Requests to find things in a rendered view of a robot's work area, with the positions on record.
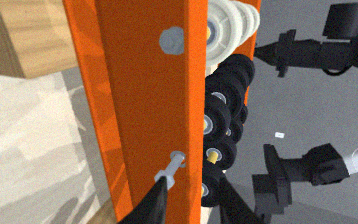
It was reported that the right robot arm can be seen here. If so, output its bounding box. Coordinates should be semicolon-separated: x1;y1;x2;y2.
271;3;358;205

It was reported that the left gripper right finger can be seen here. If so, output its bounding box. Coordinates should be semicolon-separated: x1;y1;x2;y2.
219;177;266;224

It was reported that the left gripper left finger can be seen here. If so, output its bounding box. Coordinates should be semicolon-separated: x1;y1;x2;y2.
117;176;168;224

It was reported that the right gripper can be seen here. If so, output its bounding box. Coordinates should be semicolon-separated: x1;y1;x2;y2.
253;30;321;78

